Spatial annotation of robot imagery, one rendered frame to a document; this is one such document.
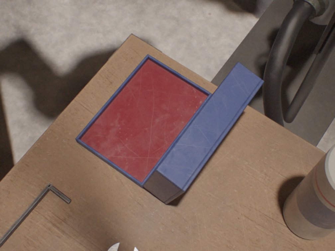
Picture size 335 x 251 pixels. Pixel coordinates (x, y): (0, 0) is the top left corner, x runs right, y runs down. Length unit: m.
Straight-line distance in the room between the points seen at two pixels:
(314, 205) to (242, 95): 0.14
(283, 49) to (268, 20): 0.56
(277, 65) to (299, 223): 0.29
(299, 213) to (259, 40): 0.79
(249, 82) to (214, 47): 0.72
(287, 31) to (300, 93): 0.30
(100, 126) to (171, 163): 0.17
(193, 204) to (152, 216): 0.05
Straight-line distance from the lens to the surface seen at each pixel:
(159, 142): 0.63
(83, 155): 0.63
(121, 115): 0.64
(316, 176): 0.48
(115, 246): 0.59
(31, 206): 0.62
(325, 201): 0.48
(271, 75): 0.77
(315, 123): 1.20
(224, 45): 1.27
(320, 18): 1.03
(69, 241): 0.61
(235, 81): 0.54
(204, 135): 0.51
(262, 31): 1.30
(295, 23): 0.78
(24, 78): 1.26
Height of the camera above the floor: 1.06
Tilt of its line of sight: 66 degrees down
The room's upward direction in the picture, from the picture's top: straight up
